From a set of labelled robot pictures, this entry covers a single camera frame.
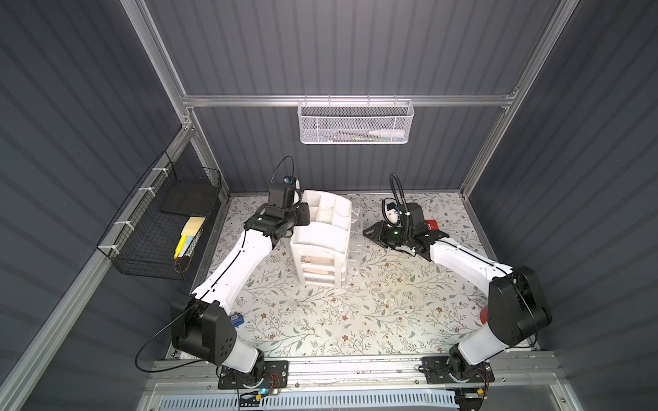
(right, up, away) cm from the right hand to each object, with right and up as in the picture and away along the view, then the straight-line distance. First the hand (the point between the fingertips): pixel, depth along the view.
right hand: (367, 233), depth 85 cm
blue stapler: (-42, -27, -3) cm, 51 cm away
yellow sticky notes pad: (-53, +3, -9) cm, 54 cm away
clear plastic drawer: (-4, -2, +1) cm, 4 cm away
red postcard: (+31, +2, +24) cm, 40 cm away
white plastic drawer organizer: (-15, -4, -11) cm, 19 cm away
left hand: (-19, +8, -3) cm, 21 cm away
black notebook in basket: (-59, +12, -1) cm, 60 cm away
